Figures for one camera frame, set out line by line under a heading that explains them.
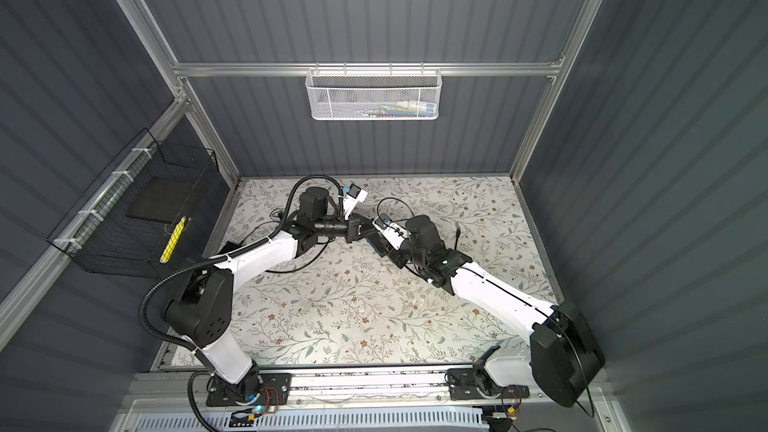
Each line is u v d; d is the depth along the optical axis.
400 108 0.92
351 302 0.89
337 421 0.77
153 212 0.75
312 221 0.70
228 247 0.99
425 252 0.61
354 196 0.75
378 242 0.80
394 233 0.69
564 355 0.41
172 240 0.69
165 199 0.76
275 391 0.72
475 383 0.68
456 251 0.62
